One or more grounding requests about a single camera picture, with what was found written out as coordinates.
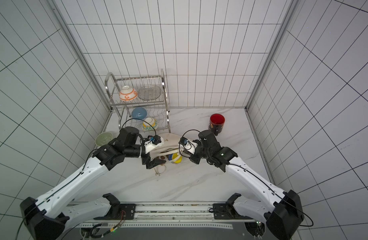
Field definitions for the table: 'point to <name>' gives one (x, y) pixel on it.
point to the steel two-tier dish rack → (140, 101)
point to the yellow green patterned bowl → (146, 125)
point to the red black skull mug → (216, 123)
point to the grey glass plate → (149, 92)
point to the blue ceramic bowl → (139, 113)
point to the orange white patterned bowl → (128, 93)
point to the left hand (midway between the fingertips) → (159, 153)
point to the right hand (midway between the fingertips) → (180, 150)
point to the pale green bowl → (103, 138)
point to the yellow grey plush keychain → (175, 157)
